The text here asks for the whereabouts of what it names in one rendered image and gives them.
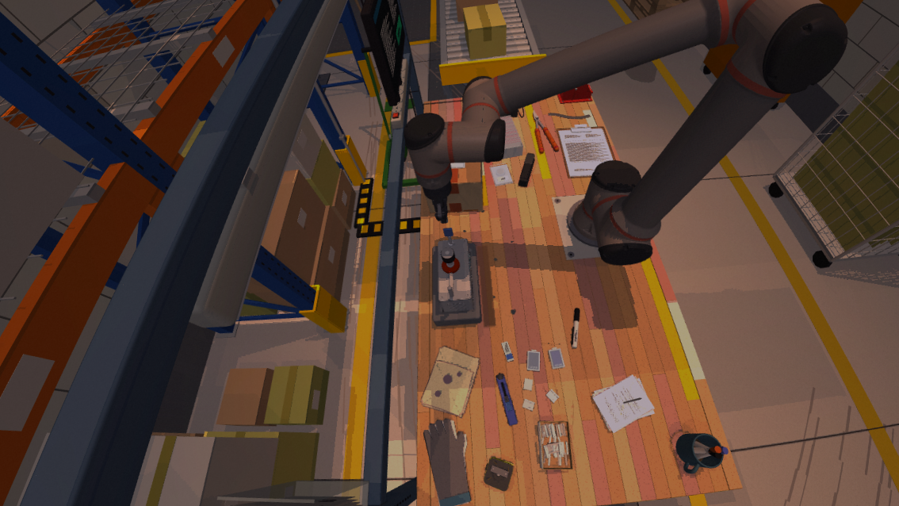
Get dark blue mug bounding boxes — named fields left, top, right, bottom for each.
left=675, top=431, right=725, bottom=474

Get blue utility knife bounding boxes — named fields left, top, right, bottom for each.
left=495, top=372, right=519, bottom=427

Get black display panel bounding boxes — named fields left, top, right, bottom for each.
left=362, top=0, right=406, bottom=106

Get small brown cardboard box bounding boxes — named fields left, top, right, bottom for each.
left=216, top=367, right=275, bottom=427

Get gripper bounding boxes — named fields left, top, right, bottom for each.
left=423, top=184, right=450, bottom=224

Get grey stamp stand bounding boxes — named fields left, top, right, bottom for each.
left=430, top=237, right=484, bottom=327

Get grey steel post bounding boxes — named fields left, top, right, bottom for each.
left=362, top=119, right=410, bottom=506

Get grey mounting plate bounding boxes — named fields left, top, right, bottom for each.
left=553, top=195, right=658, bottom=263

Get wire cage trolley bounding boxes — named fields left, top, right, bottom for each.
left=769, top=63, right=899, bottom=286

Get brown cardboard carton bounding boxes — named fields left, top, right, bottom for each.
left=421, top=163, right=487, bottom=215

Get orange-handled pliers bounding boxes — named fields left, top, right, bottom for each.
left=531, top=112, right=560, bottom=155

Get grey dater-numberer stamp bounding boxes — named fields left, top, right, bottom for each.
left=437, top=240, right=470, bottom=317

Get roller conveyor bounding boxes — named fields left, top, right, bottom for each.
left=438, top=0, right=548, bottom=86

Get ink-stained beige pad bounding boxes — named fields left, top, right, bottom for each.
left=421, top=345, right=480, bottom=418

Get yellow cardboard box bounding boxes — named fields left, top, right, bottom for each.
left=463, top=3, right=508, bottom=61

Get olive striped cardboard box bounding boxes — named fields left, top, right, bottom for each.
left=265, top=365, right=330, bottom=426

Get clipboard with paper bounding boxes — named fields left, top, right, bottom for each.
left=556, top=125, right=616, bottom=179

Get white paper stack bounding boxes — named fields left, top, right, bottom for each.
left=591, top=374, right=656, bottom=433

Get blue orange pallet rack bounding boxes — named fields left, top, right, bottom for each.
left=0, top=0, right=373, bottom=506

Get large brown cardboard box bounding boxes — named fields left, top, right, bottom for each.
left=249, top=168, right=356, bottom=310

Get grey work glove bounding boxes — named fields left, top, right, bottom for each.
left=423, top=419, right=472, bottom=506

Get yellow black corner guard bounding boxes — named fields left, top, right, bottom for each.
left=354, top=178, right=423, bottom=239

